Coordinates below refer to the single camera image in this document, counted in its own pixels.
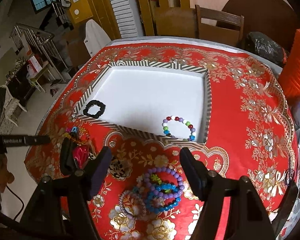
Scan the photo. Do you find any white ironing board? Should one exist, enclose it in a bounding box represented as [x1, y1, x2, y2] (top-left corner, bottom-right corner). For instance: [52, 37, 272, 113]
[84, 19, 111, 57]

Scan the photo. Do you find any white louvered door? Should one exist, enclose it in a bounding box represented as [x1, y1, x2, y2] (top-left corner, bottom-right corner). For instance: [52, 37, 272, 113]
[110, 0, 144, 38]

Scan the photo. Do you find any leopard print bow clip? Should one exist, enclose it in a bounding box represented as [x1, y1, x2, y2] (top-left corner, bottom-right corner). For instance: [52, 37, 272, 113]
[84, 152, 127, 179]

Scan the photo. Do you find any black flat device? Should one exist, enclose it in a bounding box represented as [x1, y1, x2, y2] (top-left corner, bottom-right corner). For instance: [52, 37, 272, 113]
[271, 180, 299, 238]

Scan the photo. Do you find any striped white tray box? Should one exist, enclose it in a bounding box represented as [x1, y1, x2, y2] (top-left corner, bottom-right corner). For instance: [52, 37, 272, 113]
[74, 60, 212, 144]

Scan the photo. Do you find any purple bead bracelet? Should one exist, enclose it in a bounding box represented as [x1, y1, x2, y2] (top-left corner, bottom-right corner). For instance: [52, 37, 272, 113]
[142, 166, 185, 198]

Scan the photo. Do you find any green colourful flower bracelet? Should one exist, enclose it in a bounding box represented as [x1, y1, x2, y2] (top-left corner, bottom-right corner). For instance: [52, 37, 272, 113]
[149, 174, 172, 193]

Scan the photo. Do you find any orange ribbed container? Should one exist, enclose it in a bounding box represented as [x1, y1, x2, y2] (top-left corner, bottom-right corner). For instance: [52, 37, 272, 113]
[278, 29, 300, 103]

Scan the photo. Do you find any red gold floral tablecloth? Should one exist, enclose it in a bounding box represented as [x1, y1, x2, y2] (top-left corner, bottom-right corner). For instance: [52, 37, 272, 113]
[25, 41, 299, 239]

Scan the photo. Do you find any amber bead heart bracelet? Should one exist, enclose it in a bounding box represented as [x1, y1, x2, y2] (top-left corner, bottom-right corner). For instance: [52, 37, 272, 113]
[62, 126, 91, 147]

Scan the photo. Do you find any black plastic bag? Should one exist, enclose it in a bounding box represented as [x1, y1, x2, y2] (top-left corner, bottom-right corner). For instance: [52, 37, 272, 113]
[244, 31, 288, 67]

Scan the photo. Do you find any metal stair railing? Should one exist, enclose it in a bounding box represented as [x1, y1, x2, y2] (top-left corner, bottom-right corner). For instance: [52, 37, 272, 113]
[11, 23, 68, 81]

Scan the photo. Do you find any black scrunchie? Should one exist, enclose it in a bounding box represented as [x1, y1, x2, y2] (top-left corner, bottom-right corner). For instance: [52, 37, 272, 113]
[83, 100, 106, 119]

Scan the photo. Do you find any blue bead bracelet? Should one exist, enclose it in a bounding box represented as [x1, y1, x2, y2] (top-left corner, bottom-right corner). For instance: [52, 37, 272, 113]
[144, 183, 182, 214]

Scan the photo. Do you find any round dark wooden tabletop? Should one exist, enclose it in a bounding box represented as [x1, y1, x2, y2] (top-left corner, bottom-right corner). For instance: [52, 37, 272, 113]
[219, 0, 300, 51]

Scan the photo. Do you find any wooden chair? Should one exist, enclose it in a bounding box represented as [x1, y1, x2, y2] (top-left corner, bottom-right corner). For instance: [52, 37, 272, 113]
[195, 5, 244, 47]

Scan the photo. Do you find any multicolour bead bracelet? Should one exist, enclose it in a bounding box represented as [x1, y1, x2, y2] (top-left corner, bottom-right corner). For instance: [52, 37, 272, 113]
[161, 115, 197, 142]

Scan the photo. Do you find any black cable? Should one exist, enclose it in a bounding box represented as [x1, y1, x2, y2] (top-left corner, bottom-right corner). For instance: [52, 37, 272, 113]
[5, 183, 25, 222]

